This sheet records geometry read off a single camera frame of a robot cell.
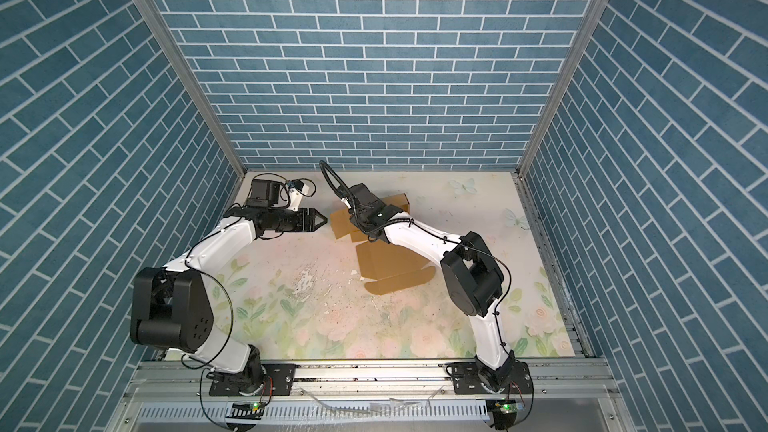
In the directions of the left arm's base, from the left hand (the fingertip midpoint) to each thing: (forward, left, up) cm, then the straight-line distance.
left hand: (324, 219), depth 88 cm
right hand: (+6, -13, -1) cm, 14 cm away
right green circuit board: (-44, -49, -15) cm, 68 cm away
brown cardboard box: (-8, -18, -13) cm, 24 cm away
